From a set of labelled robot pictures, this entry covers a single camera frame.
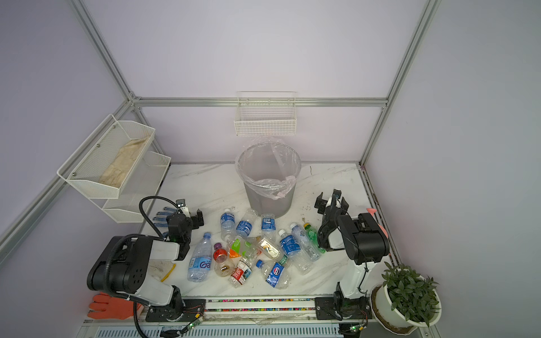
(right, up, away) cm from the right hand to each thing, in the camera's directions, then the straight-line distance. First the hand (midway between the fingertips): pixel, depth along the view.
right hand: (332, 194), depth 94 cm
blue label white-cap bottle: (-17, -27, -10) cm, 33 cm away
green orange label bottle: (-40, -19, -15) cm, 47 cm away
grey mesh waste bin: (-23, -6, +1) cm, 23 cm away
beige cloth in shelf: (-85, +12, -15) cm, 87 cm away
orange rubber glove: (-85, -39, -20) cm, 96 cm away
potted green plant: (+15, -31, -31) cm, 46 cm away
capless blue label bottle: (-39, -13, -6) cm, 42 cm away
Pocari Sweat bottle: (-29, -13, -6) cm, 32 cm away
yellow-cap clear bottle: (-28, -20, -14) cm, 38 cm away
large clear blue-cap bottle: (-55, -26, -14) cm, 62 cm away
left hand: (-66, -8, -1) cm, 67 cm away
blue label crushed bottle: (-26, -30, -14) cm, 42 cm away
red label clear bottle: (-38, -29, -16) cm, 51 cm away
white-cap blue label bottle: (-47, -14, -1) cm, 49 cm away
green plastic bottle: (-10, -18, -6) cm, 21 cm away
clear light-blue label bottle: (-13, -21, -9) cm, 26 cm away
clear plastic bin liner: (-29, +13, -1) cm, 32 cm away
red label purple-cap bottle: (-47, -28, -11) cm, 56 cm away
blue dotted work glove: (-80, -13, +4) cm, 81 cm away
